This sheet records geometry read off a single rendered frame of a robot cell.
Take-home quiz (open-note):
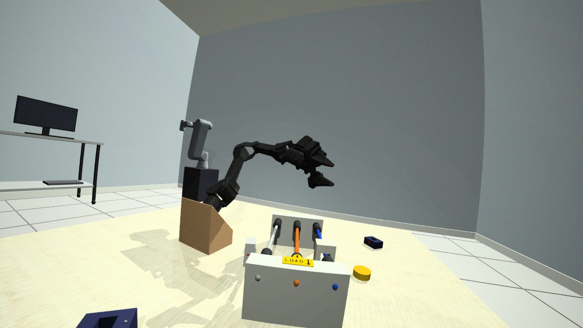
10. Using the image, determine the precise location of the yellow cylinder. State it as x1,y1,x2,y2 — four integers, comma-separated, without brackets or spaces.
353,266,371,281

